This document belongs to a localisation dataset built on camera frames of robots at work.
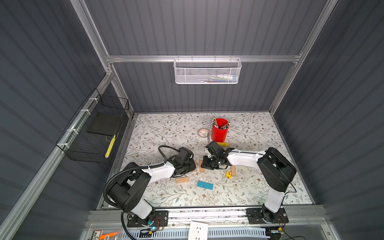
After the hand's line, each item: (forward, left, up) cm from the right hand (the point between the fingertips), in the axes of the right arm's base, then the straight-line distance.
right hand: (202, 167), depth 91 cm
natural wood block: (-2, +4, +1) cm, 4 cm away
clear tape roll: (+28, -1, -1) cm, 28 cm away
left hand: (+1, +4, +1) cm, 4 cm away
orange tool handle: (-35, +47, +2) cm, 59 cm away
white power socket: (-32, +3, +4) cm, 33 cm away
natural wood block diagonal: (-2, 0, 0) cm, 2 cm away
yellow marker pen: (+16, -14, +2) cm, 21 cm away
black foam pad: (+9, +49, +32) cm, 59 cm away
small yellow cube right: (-5, -16, +1) cm, 16 cm away
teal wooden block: (-11, -2, 0) cm, 11 cm away
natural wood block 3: (-8, +11, 0) cm, 13 cm away
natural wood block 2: (-2, -19, 0) cm, 19 cm away
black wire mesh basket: (+4, +54, +29) cm, 62 cm away
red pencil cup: (+23, -11, +3) cm, 26 cm away
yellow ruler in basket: (-5, +43, +28) cm, 52 cm away
